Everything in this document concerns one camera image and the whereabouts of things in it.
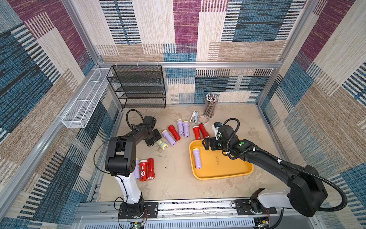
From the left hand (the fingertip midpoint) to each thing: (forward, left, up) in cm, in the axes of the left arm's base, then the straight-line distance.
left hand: (159, 138), depth 99 cm
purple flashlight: (+8, -15, +1) cm, 17 cm away
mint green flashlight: (-7, -4, +2) cm, 8 cm away
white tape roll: (+18, -32, -1) cm, 37 cm away
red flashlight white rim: (+1, -26, +1) cm, 26 cm away
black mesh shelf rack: (+36, +17, +16) cm, 43 cm away
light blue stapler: (+18, -25, 0) cm, 31 cm away
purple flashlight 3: (-15, -25, +1) cm, 30 cm away
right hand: (-11, -33, +10) cm, 36 cm away
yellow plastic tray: (-18, -36, -2) cm, 41 cm away
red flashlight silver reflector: (+4, -31, +1) cm, 31 cm away
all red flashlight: (+4, -10, 0) cm, 11 cm away
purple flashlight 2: (+10, -19, +2) cm, 21 cm away
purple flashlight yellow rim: (+2, -5, +2) cm, 5 cm away
